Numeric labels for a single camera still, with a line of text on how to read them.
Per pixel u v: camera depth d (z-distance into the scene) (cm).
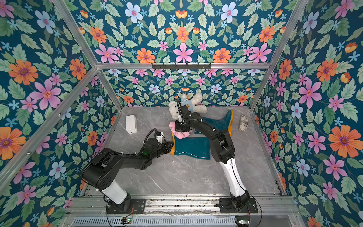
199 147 93
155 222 76
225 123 105
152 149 73
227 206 73
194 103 114
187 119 73
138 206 74
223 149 59
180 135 92
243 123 106
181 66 93
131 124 105
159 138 85
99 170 47
